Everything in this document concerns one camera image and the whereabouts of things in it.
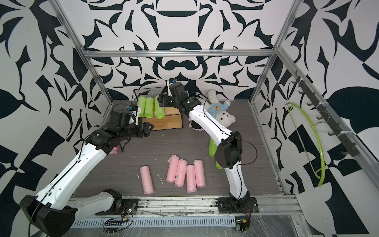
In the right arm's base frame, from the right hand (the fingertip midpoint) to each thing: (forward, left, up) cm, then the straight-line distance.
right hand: (162, 96), depth 82 cm
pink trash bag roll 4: (-36, -15, -27) cm, 48 cm away
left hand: (-16, +7, -4) cm, 17 cm away
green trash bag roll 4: (-18, -29, -27) cm, 43 cm away
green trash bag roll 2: (+1, +9, -9) cm, 13 cm away
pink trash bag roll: (-38, +8, -27) cm, 47 cm away
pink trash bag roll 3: (-34, -10, -26) cm, 44 cm away
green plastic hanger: (-43, -66, -4) cm, 78 cm away
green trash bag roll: (+5, +14, -9) cm, 18 cm away
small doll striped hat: (-3, -18, -25) cm, 31 cm away
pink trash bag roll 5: (-33, -20, -27) cm, 47 cm away
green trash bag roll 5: (-29, -31, -28) cm, 51 cm away
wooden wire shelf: (+2, -3, -24) cm, 24 cm away
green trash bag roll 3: (-3, +3, -9) cm, 10 cm away
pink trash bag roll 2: (-27, -5, -27) cm, 38 cm away
